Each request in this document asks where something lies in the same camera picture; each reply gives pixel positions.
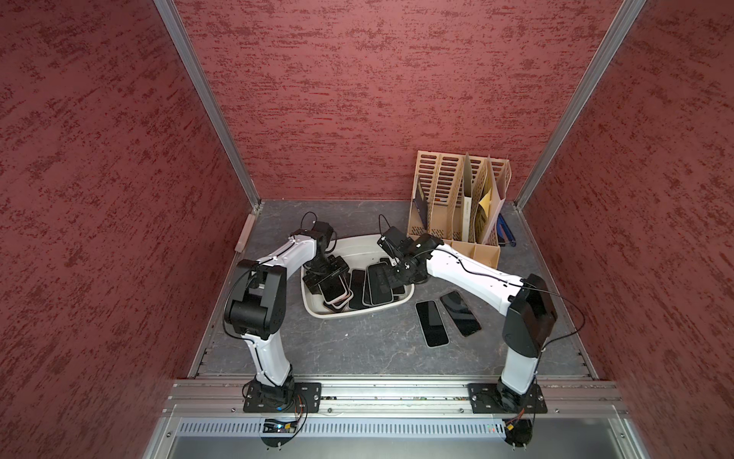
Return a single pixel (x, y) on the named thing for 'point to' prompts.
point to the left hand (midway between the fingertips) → (335, 285)
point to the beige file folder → (466, 203)
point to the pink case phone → (335, 292)
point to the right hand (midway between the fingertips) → (396, 284)
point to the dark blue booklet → (421, 206)
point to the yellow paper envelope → (485, 202)
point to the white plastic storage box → (355, 251)
